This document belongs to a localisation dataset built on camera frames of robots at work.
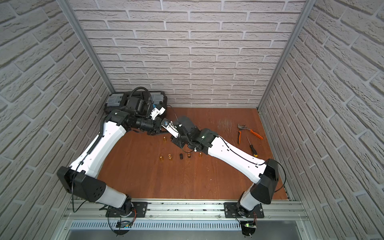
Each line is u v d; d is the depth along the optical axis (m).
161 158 0.91
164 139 1.00
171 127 0.58
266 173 0.41
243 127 1.07
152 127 0.63
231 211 0.74
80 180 0.39
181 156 0.90
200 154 0.92
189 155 0.90
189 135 0.51
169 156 0.88
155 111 0.68
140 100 0.60
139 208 0.74
